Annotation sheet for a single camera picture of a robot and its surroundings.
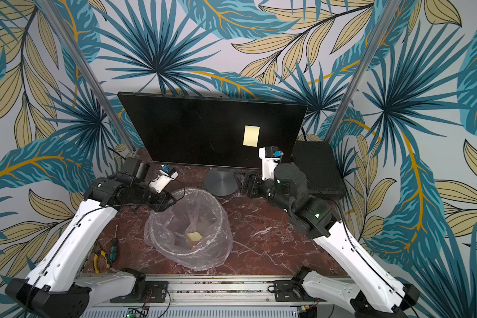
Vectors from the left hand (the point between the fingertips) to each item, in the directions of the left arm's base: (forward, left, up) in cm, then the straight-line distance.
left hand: (168, 201), depth 71 cm
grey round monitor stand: (+25, -16, -22) cm, 37 cm away
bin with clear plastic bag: (-1, -9, -5) cm, 11 cm away
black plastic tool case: (+34, -67, -16) cm, 77 cm away
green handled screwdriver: (-12, +25, -21) cm, 35 cm away
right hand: (+2, -26, +15) cm, 30 cm away
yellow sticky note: (-6, -8, -17) cm, 20 cm away
